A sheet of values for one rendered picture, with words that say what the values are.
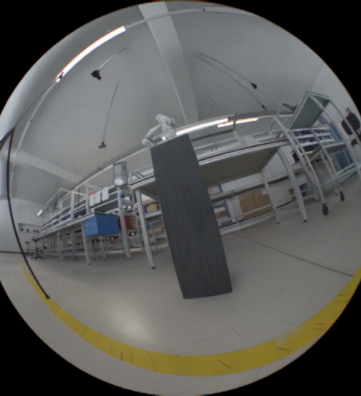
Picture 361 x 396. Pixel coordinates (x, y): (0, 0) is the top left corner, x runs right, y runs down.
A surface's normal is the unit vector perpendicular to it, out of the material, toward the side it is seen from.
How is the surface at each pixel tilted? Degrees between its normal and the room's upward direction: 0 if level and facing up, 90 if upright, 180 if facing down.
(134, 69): 180
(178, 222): 90
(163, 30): 180
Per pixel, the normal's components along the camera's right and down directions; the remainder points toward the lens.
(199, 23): 0.23, 0.94
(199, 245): -0.29, -0.18
